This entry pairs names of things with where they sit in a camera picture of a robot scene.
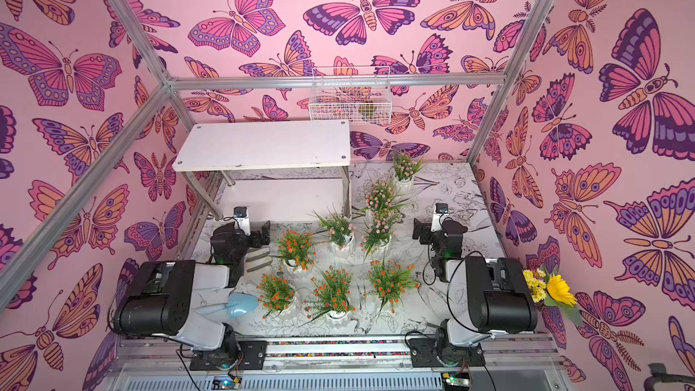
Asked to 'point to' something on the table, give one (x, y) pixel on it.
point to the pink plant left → (337, 226)
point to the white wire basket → (357, 93)
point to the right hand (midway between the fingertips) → (432, 218)
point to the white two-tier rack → (281, 169)
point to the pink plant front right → (377, 236)
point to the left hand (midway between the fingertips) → (258, 219)
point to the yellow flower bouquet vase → (551, 290)
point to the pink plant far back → (404, 168)
